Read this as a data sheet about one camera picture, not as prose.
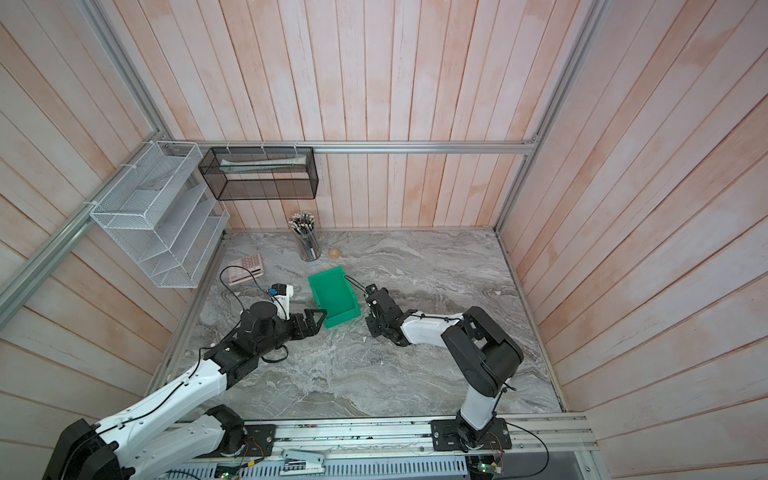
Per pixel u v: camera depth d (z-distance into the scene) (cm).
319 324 74
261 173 105
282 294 72
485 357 48
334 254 113
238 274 104
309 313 71
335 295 99
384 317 73
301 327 70
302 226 98
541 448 73
